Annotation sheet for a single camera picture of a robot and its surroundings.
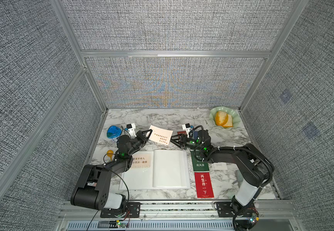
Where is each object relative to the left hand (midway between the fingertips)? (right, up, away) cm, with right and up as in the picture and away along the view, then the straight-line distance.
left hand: (155, 129), depth 81 cm
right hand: (+8, -4, -1) cm, 9 cm away
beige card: (+3, -3, 0) cm, 5 cm away
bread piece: (+48, +7, +22) cm, 53 cm away
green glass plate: (+58, +12, +29) cm, 66 cm away
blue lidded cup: (-28, -2, +11) cm, 30 cm away
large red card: (+28, -31, 0) cm, 42 cm away
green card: (+26, -22, +9) cm, 35 cm away
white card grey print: (+40, -23, +8) cm, 47 cm away
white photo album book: (+8, -24, +4) cm, 26 cm away
